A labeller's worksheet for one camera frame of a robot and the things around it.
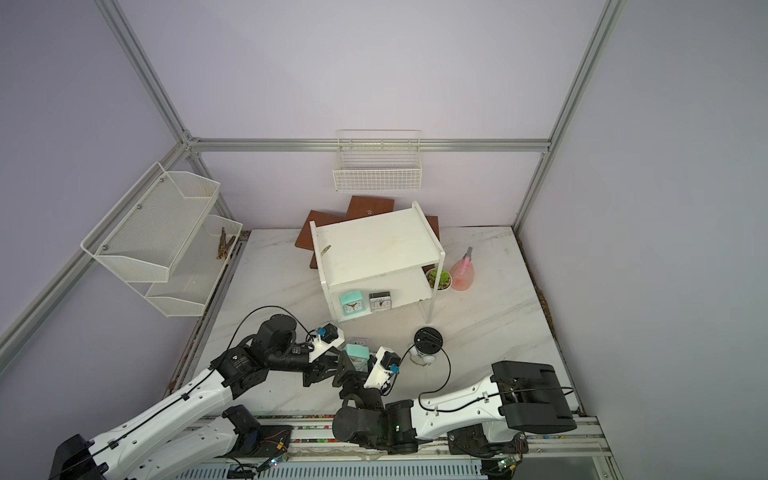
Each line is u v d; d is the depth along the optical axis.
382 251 0.71
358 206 0.96
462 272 0.92
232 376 0.53
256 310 0.60
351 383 0.61
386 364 0.60
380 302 0.78
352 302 0.76
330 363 0.67
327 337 0.62
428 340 0.86
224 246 0.98
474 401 0.45
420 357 0.86
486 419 0.43
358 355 0.70
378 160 0.95
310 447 0.73
